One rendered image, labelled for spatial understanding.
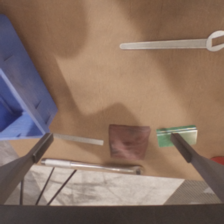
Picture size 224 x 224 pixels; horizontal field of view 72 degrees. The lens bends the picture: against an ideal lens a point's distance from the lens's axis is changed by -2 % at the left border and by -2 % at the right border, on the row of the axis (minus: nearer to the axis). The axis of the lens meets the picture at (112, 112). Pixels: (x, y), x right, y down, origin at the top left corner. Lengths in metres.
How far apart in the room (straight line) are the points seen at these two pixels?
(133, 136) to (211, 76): 0.30
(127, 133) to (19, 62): 0.38
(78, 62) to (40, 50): 0.10
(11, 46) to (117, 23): 0.24
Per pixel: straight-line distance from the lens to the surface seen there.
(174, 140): 0.17
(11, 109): 0.64
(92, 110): 0.52
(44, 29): 0.44
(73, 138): 0.65
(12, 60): 0.43
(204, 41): 0.42
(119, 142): 0.59
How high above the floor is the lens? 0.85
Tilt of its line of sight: 49 degrees down
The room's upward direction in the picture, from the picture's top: 171 degrees counter-clockwise
